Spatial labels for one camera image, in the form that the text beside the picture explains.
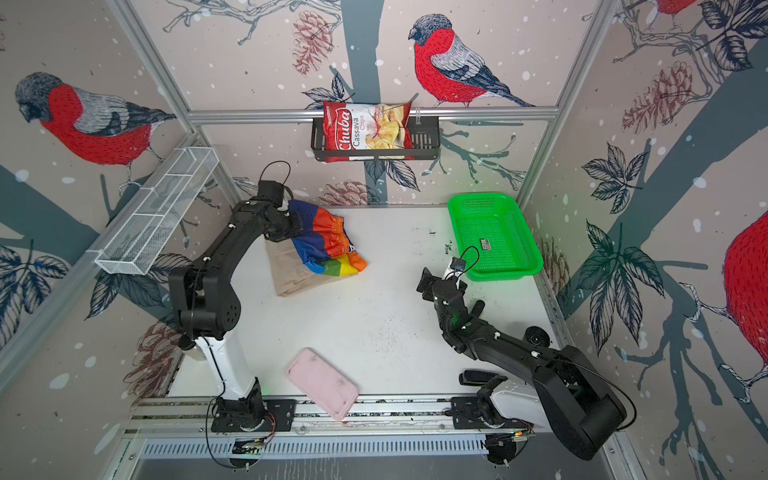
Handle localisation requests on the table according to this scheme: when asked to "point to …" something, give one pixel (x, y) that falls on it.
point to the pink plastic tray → (330, 387)
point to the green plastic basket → (494, 235)
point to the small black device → (476, 377)
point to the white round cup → (537, 336)
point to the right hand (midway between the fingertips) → (432, 276)
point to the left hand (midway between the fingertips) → (297, 227)
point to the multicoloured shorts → (324, 245)
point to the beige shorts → (290, 275)
